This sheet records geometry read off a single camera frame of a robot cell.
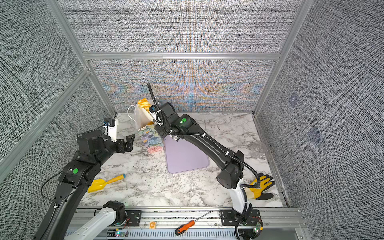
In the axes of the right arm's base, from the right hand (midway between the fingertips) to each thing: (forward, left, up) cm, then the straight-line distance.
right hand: (162, 123), depth 77 cm
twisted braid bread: (+7, +9, +8) cm, 14 cm away
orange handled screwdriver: (-42, -11, -26) cm, 51 cm away
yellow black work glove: (-26, -50, -26) cm, 62 cm away
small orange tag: (-41, +3, -26) cm, 49 cm away
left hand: (-10, +15, +4) cm, 18 cm away
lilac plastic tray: (-3, -9, -26) cm, 28 cm away
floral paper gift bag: (0, +9, -15) cm, 17 cm away
